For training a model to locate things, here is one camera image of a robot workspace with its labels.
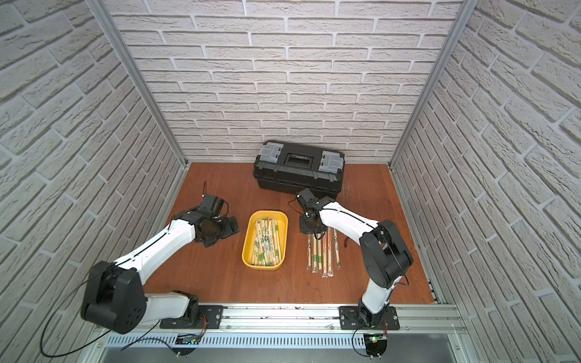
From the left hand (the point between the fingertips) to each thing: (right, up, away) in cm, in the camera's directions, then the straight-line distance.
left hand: (233, 228), depth 86 cm
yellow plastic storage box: (+12, -5, +4) cm, 13 cm away
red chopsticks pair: (+37, -10, +3) cm, 39 cm away
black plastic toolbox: (+23, +24, +9) cm, 35 cm away
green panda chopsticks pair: (+41, -9, +4) cm, 42 cm away
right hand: (+31, -1, +4) cm, 31 cm away
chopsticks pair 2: (+31, -10, +3) cm, 33 cm away
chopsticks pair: (+30, -10, +3) cm, 32 cm away
